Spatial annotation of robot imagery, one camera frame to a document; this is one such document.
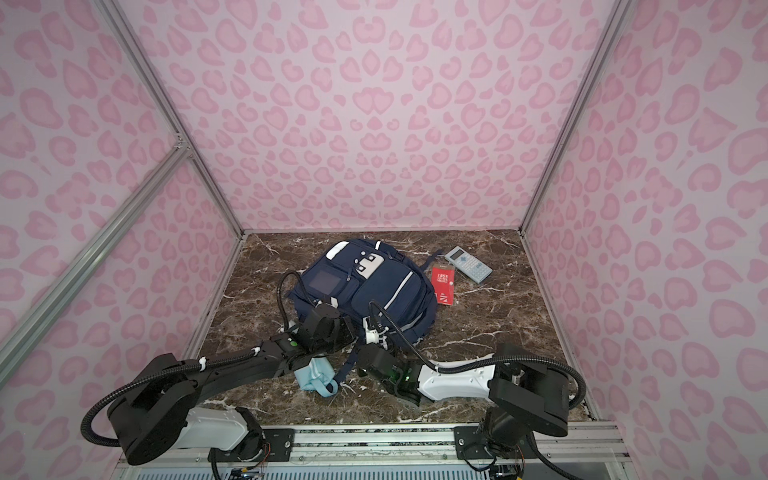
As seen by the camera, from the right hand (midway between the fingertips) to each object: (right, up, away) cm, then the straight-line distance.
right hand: (360, 347), depth 83 cm
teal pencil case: (-11, -8, -1) cm, 14 cm away
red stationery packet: (+26, +15, +20) cm, 36 cm away
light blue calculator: (+36, +22, +24) cm, 49 cm away
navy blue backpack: (+1, +18, +13) cm, 22 cm away
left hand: (+1, +5, +2) cm, 5 cm away
